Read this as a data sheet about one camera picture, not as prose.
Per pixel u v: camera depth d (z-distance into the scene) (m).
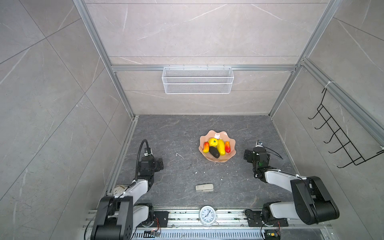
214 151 0.94
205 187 0.82
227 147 0.95
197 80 1.01
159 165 0.84
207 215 0.72
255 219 0.73
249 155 0.84
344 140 0.66
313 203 0.43
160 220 0.73
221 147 0.95
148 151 0.78
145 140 0.72
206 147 0.95
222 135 1.03
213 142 0.95
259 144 0.80
